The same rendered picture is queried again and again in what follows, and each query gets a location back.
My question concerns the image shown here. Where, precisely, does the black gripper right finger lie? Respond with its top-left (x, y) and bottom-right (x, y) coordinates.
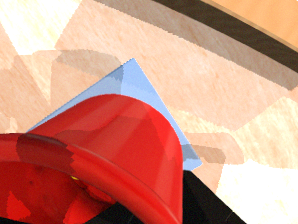
top-left (182, 169), bottom-right (247, 224)

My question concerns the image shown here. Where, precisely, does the red cup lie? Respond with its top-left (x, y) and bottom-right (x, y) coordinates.
top-left (0, 93), bottom-right (184, 224)

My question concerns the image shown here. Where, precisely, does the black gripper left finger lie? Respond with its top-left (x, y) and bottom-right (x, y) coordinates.
top-left (0, 202), bottom-right (144, 224)

